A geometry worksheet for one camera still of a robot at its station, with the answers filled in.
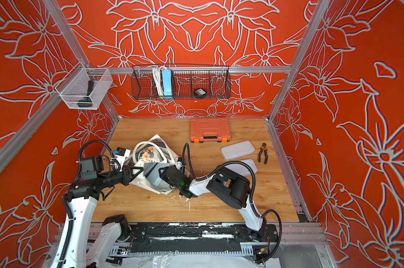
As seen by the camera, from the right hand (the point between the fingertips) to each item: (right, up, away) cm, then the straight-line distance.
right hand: (156, 169), depth 86 cm
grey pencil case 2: (+47, +8, +16) cm, 50 cm away
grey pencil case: (-3, -2, +1) cm, 4 cm away
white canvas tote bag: (+2, +11, -9) cm, 14 cm away
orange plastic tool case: (+29, +21, +22) cm, 42 cm away
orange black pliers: (+64, +10, +14) cm, 66 cm away
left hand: (-3, +3, -14) cm, 15 cm away
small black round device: (+23, +42, +8) cm, 49 cm away
